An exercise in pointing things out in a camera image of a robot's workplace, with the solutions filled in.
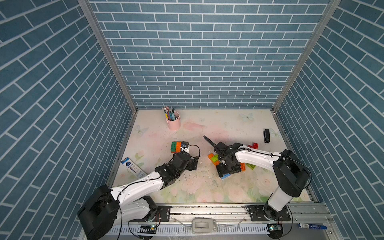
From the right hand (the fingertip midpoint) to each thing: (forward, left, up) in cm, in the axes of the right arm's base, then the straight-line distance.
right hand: (225, 174), depth 87 cm
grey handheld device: (-26, +11, +2) cm, 28 cm away
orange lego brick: (+5, -11, +1) cm, 12 cm away
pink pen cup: (+30, +35, +7) cm, 46 cm away
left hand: (+5, +18, +10) cm, 21 cm away
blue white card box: (-1, +55, +1) cm, 55 cm away
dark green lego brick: (+14, +33, +3) cm, 36 cm away
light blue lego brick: (-4, +1, +8) cm, 9 cm away
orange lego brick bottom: (+6, +5, +2) cm, 8 cm away
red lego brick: (+21, -21, +1) cm, 30 cm away
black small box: (+29, -29, +2) cm, 41 cm away
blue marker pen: (-22, -39, +1) cm, 45 cm away
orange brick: (+11, +9, +1) cm, 14 cm away
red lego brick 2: (+21, -17, 0) cm, 27 cm away
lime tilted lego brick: (-8, -6, +30) cm, 31 cm away
